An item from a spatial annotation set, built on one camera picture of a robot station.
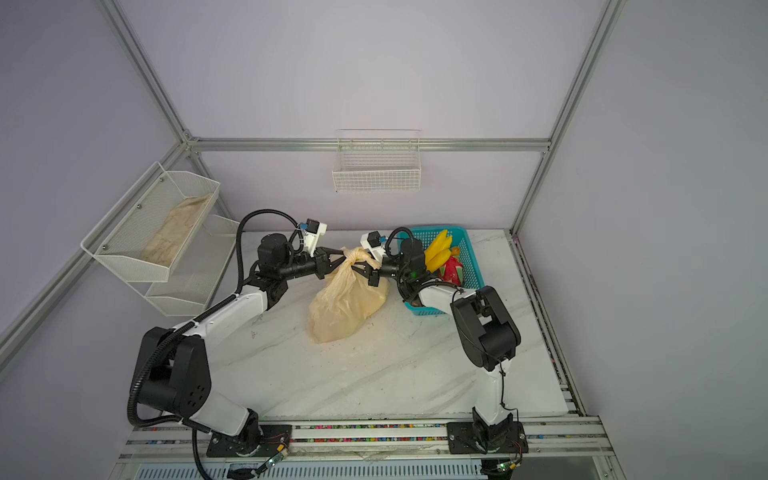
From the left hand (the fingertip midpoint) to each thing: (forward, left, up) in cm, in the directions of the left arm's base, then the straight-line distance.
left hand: (347, 255), depth 80 cm
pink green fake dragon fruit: (+8, -33, -17) cm, 38 cm away
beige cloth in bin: (+1, +48, +4) cm, 48 cm away
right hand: (-1, 0, -3) cm, 3 cm away
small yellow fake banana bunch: (+13, -28, -13) cm, 33 cm away
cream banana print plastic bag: (-7, +1, -11) cm, 13 cm away
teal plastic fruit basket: (+6, -39, -19) cm, 44 cm away
